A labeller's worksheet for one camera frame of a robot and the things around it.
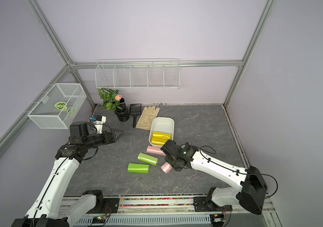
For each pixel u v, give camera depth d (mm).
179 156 557
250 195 381
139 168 832
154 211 734
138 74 988
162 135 964
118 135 681
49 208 388
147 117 1122
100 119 676
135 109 1192
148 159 868
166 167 739
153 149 912
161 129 1021
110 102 913
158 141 938
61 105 777
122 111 1050
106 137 632
